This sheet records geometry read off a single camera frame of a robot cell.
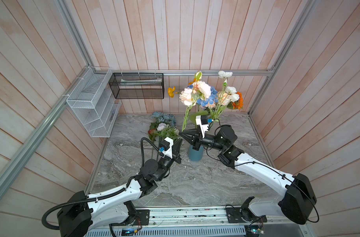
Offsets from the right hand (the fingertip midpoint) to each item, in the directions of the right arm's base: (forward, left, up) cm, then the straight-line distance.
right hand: (179, 134), depth 64 cm
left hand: (-1, -1, -4) cm, 4 cm away
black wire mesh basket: (+52, +32, -11) cm, 62 cm away
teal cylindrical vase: (+5, -9, -27) cm, 29 cm away
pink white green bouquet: (+20, +13, -24) cm, 33 cm away
